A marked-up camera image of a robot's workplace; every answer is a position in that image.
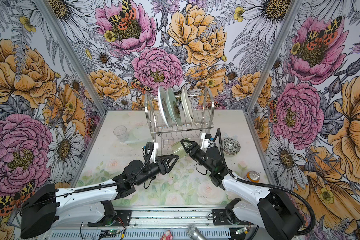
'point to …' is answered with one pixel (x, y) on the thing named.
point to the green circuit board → (111, 233)
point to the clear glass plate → (139, 135)
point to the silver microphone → (194, 233)
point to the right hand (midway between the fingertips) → (181, 147)
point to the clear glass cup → (122, 132)
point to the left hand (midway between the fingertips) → (177, 160)
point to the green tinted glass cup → (178, 149)
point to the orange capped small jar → (253, 176)
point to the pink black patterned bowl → (230, 146)
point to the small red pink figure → (167, 236)
